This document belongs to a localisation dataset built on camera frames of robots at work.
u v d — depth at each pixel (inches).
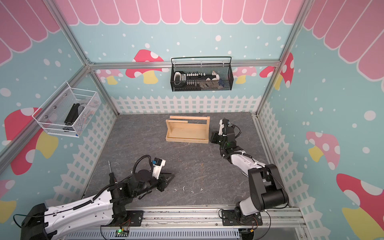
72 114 28.0
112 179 33.6
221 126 31.9
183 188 33.2
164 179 26.9
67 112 29.2
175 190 32.8
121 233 28.6
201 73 35.9
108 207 20.9
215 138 31.4
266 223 28.6
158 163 26.4
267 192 17.3
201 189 32.7
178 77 35.5
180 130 43.3
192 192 32.7
